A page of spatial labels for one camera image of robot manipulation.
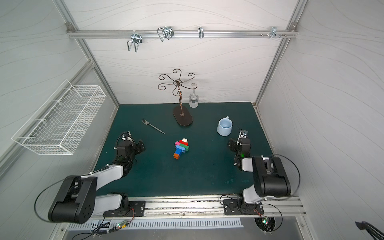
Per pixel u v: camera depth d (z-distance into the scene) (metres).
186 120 1.12
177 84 0.91
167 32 0.76
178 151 0.91
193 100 0.97
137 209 0.74
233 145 0.86
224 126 1.03
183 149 0.93
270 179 0.45
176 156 0.90
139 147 0.83
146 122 1.11
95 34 0.77
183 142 0.96
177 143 0.96
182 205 0.75
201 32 0.78
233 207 0.73
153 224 0.70
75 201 0.42
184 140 0.97
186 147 0.93
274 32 0.77
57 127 0.68
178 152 0.91
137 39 0.78
